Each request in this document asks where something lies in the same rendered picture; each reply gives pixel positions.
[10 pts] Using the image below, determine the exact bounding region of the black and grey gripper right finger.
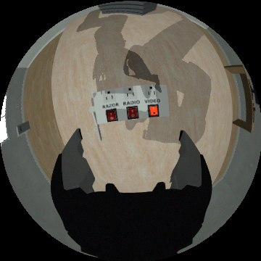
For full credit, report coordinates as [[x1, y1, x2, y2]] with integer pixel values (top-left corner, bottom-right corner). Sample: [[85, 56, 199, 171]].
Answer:
[[170, 130, 212, 224]]

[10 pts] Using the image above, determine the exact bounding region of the grey power strip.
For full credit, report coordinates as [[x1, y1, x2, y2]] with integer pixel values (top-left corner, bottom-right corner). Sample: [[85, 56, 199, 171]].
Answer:
[[89, 85, 169, 141]]

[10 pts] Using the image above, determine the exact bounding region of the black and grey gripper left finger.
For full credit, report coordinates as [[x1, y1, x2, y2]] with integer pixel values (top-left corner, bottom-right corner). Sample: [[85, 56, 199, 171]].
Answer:
[[51, 128, 95, 232]]

